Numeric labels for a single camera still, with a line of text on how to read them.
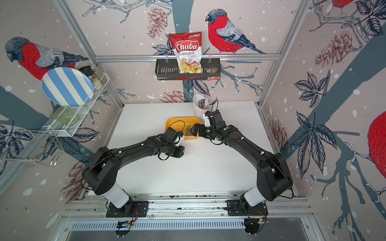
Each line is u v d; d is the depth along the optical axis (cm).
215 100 107
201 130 74
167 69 95
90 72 80
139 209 73
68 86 73
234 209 73
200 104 110
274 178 43
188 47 80
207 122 76
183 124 80
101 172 45
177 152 78
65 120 67
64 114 69
